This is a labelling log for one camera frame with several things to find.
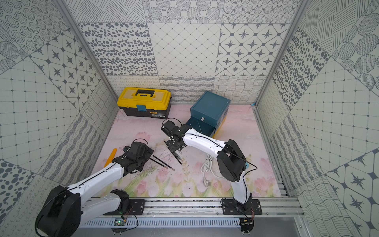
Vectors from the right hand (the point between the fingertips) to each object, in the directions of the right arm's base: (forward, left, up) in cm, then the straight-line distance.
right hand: (177, 145), depth 86 cm
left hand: (-3, +17, -3) cm, 18 cm away
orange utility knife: (-4, +43, -9) cm, 44 cm away
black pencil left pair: (-7, +12, -11) cm, 18 cm away
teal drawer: (+11, -15, +6) cm, 19 cm away
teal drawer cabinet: (+15, -18, +12) cm, 26 cm away
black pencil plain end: (0, +4, -10) cm, 10 cm away
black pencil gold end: (-7, +9, -11) cm, 15 cm away
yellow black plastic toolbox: (+28, +19, +8) cm, 35 cm away
